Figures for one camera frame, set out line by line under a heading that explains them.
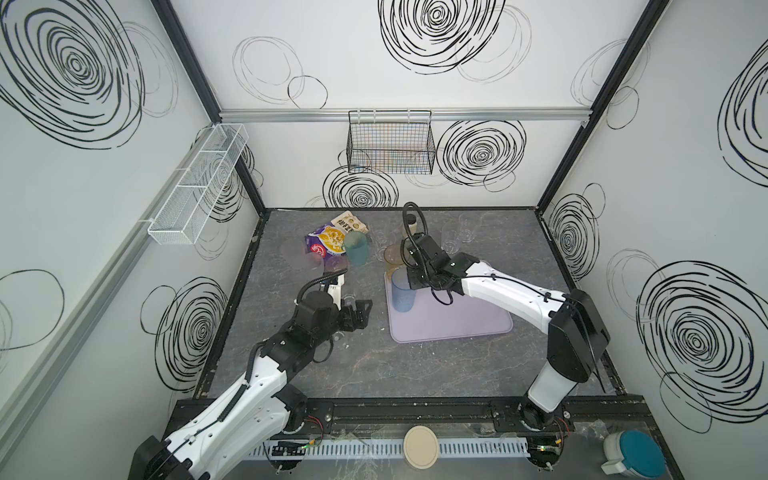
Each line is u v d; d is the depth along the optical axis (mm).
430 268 652
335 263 1013
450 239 1084
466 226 1119
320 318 586
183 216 727
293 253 991
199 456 407
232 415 454
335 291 707
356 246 1028
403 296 852
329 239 1084
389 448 642
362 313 709
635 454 712
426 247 659
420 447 643
